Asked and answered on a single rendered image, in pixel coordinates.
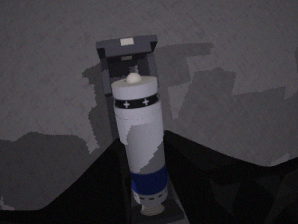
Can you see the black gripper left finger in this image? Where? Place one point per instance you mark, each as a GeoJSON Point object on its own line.
{"type": "Point", "coordinates": [102, 195]}

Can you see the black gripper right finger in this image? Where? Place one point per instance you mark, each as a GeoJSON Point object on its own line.
{"type": "Point", "coordinates": [217, 189]}

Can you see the grey cylindrical battery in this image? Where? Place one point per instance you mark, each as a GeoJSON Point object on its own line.
{"type": "Point", "coordinates": [139, 122]}

